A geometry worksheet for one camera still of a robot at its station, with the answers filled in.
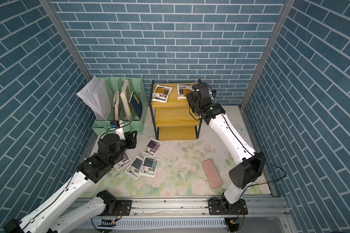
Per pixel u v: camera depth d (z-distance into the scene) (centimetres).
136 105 109
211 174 85
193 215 73
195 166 89
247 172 48
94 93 87
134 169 86
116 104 94
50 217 41
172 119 88
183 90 79
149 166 87
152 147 96
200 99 56
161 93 77
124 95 91
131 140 63
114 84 103
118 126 61
